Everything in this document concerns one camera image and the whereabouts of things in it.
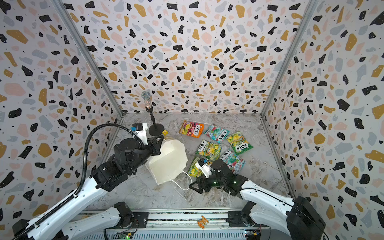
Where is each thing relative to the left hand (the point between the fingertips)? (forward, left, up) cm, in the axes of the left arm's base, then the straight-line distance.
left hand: (163, 134), depth 65 cm
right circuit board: (-34, -41, -35) cm, 64 cm away
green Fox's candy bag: (+3, -38, -32) cm, 50 cm away
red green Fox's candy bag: (+25, -28, -33) cm, 50 cm away
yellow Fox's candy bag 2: (-3, -12, -33) cm, 35 cm away
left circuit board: (-33, +21, -35) cm, 52 cm away
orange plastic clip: (-29, -16, -34) cm, 48 cm away
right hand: (-13, -11, -22) cm, 28 cm away
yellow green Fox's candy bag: (+17, -43, -34) cm, 57 cm away
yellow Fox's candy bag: (+11, -22, -32) cm, 41 cm away
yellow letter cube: (+28, +9, -35) cm, 45 cm away
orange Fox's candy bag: (+30, -10, -33) cm, 46 cm away
